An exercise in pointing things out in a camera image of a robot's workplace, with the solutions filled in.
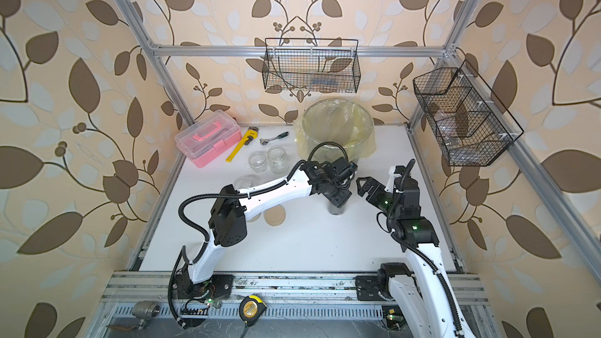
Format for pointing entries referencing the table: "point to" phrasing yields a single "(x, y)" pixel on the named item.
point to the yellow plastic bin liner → (368, 150)
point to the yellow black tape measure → (250, 308)
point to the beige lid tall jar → (278, 160)
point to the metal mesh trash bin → (334, 128)
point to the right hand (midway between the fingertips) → (366, 186)
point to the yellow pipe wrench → (251, 134)
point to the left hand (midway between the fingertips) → (338, 190)
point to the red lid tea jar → (335, 210)
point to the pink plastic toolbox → (210, 137)
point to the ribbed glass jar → (243, 181)
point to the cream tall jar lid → (254, 218)
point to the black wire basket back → (311, 65)
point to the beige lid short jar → (257, 161)
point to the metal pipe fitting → (144, 309)
